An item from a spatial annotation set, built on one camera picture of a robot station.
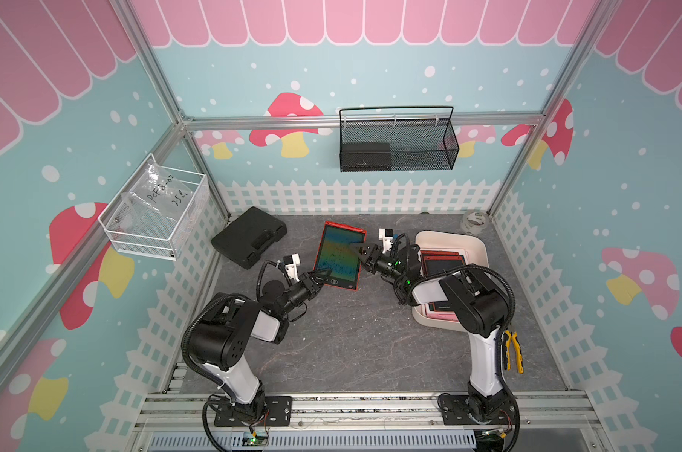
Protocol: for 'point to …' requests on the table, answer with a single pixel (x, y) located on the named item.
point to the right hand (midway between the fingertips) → (350, 249)
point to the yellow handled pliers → (508, 351)
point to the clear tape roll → (475, 222)
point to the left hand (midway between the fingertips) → (333, 274)
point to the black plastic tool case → (248, 235)
